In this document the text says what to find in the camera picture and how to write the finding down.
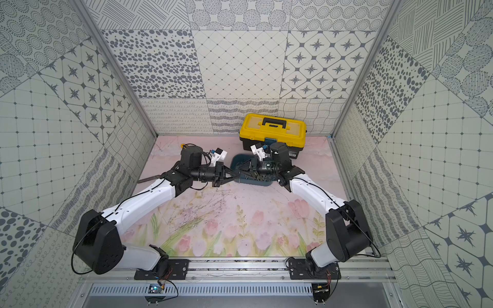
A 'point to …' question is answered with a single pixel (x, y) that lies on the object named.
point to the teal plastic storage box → (248, 178)
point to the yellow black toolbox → (269, 129)
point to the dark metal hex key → (144, 179)
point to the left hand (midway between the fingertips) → (239, 172)
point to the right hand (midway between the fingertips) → (237, 170)
